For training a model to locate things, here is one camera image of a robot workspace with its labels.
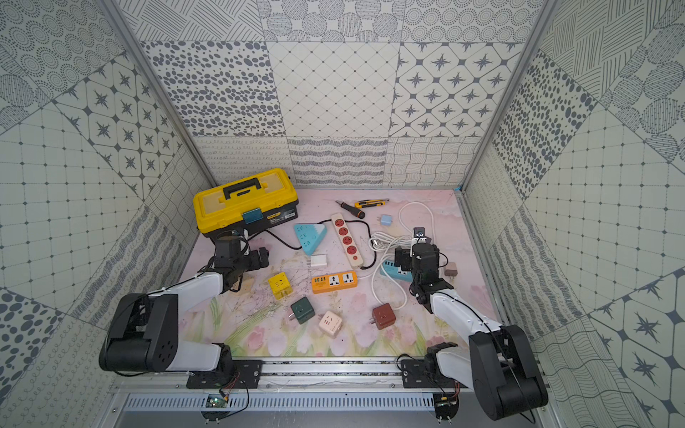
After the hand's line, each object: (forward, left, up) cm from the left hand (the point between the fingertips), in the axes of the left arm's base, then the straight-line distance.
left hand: (253, 250), depth 93 cm
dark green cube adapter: (-21, -21, -1) cm, 29 cm away
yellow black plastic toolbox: (+14, 0, +10) cm, 17 cm away
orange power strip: (-9, -29, -4) cm, 31 cm away
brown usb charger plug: (-4, -70, -4) cm, 70 cm away
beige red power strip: (+8, -33, -4) cm, 34 cm away
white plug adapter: (-1, -23, -5) cm, 23 cm away
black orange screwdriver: (+24, -34, -4) cm, 42 cm away
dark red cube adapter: (-22, -46, -2) cm, 50 cm away
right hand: (0, -57, +3) cm, 57 cm away
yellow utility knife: (+28, -40, -5) cm, 49 cm away
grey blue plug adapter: (-3, -55, +17) cm, 58 cm away
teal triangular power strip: (+9, -19, -3) cm, 21 cm away
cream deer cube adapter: (-24, -29, -1) cm, 38 cm away
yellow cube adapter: (-13, -12, -1) cm, 17 cm away
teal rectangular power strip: (-5, -51, -4) cm, 51 cm away
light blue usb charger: (+20, -49, -5) cm, 53 cm away
